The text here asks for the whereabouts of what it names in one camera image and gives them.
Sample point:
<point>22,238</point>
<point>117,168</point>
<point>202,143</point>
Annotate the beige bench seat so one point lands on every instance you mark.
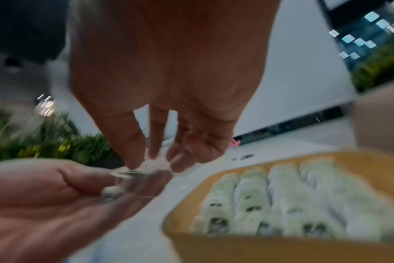
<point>379,115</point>

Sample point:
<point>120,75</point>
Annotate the glass pendant lamp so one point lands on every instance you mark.
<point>46,105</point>

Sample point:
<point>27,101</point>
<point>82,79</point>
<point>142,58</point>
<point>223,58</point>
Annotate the yellow tray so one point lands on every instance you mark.
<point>249,249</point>

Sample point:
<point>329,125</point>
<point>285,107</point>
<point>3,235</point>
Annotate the tea bags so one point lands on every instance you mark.
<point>132,185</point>
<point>281,200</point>

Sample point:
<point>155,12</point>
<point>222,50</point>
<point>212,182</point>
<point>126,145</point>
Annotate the green hedge plant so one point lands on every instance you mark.
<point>375,69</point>
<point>54,146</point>

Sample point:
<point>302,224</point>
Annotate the dark glass window pane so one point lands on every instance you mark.
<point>356,30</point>

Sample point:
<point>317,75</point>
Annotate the person's right hand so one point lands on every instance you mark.
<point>171,56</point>

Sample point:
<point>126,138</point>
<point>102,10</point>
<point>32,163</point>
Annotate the person's left hand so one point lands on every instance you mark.
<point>38,205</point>

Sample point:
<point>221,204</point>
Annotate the black planter box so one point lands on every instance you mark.
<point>111,163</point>

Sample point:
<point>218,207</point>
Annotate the clear storage box pink latches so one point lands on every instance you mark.
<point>200,154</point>

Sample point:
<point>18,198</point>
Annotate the white roller blind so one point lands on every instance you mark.
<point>297,77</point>

